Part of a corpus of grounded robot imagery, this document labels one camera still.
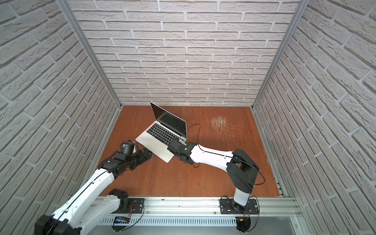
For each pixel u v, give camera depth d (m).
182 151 0.60
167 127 1.04
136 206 0.73
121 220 0.72
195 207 0.76
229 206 0.74
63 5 0.69
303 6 0.69
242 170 0.44
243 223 0.71
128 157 0.64
